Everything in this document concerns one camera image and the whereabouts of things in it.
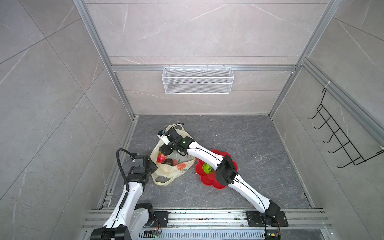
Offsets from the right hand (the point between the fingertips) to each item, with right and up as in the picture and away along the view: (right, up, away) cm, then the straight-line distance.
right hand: (163, 146), depth 96 cm
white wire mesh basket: (+21, +45, +5) cm, 49 cm away
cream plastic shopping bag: (+3, -12, -10) cm, 15 cm away
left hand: (-5, -8, -10) cm, 13 cm away
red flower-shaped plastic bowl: (+30, -18, -11) cm, 37 cm away
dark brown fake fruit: (+5, -9, -6) cm, 12 cm away
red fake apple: (0, -6, -7) cm, 9 cm away
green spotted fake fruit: (+28, -12, -10) cm, 32 cm away
